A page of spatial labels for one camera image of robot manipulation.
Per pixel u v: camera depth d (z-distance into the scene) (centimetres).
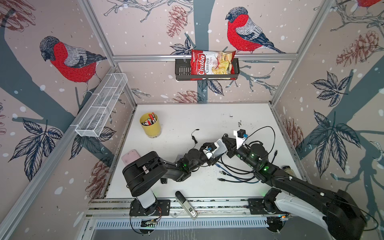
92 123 70
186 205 71
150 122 97
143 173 47
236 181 82
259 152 60
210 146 68
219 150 71
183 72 95
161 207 73
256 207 73
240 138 65
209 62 88
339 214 39
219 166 88
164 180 81
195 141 98
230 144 70
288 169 83
